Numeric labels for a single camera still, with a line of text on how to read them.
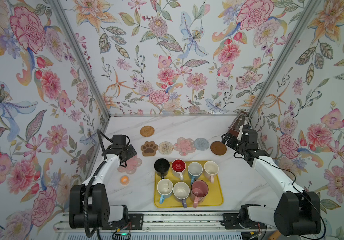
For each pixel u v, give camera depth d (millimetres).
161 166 856
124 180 882
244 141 663
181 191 827
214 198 810
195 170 871
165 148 1013
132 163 968
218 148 1010
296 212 407
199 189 824
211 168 855
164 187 831
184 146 1037
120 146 681
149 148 1011
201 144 1037
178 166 907
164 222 753
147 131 1102
